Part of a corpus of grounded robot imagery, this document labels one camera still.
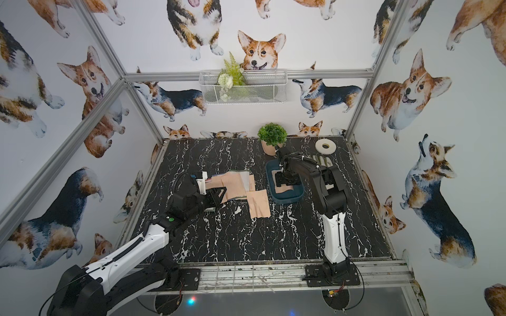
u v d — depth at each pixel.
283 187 0.97
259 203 0.93
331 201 0.57
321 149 1.17
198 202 0.69
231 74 0.82
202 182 0.73
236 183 1.01
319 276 0.74
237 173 1.05
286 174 0.86
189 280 0.73
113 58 0.84
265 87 0.92
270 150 1.07
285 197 0.92
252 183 1.01
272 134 1.01
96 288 0.40
